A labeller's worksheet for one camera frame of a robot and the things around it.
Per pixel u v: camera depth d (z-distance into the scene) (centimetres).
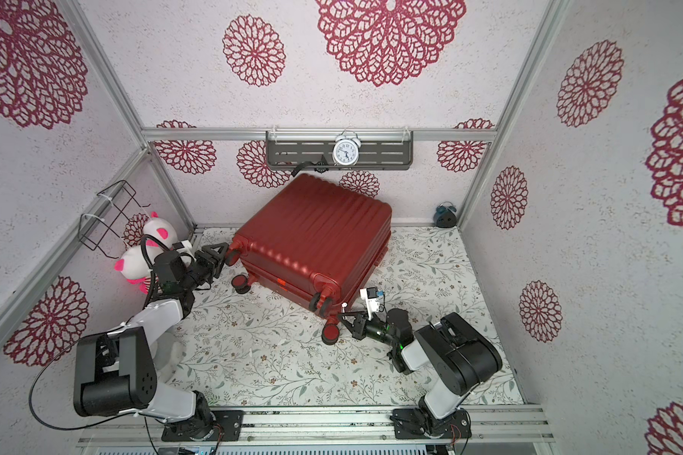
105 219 76
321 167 92
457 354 46
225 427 73
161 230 92
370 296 79
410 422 74
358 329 76
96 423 43
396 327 69
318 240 85
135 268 83
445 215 120
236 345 88
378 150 93
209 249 80
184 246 81
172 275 67
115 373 44
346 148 90
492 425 76
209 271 79
